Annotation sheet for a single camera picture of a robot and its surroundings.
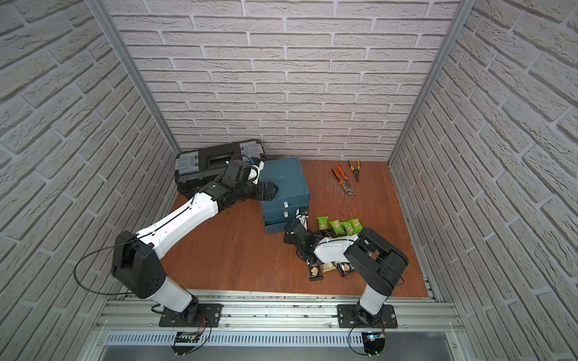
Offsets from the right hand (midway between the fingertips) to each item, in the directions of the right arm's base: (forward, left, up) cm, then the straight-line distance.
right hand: (292, 228), depth 93 cm
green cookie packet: (+2, -14, -1) cm, 14 cm away
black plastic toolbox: (+22, +40, +16) cm, 48 cm away
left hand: (+8, +6, +19) cm, 22 cm away
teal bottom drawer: (-1, +7, +2) cm, 7 cm away
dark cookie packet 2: (-18, -19, -1) cm, 26 cm away
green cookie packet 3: (-1, -24, -1) cm, 24 cm away
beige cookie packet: (-17, -13, -1) cm, 21 cm away
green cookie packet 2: (0, -20, -1) cm, 20 cm away
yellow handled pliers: (+32, -36, -3) cm, 48 cm away
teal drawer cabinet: (+12, 0, +20) cm, 24 cm away
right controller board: (-41, -24, -3) cm, 47 cm away
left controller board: (-35, +37, -5) cm, 52 cm away
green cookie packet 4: (-1, -27, -1) cm, 27 cm away
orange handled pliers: (+24, -28, -1) cm, 37 cm away
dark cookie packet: (-19, -8, -2) cm, 20 cm away
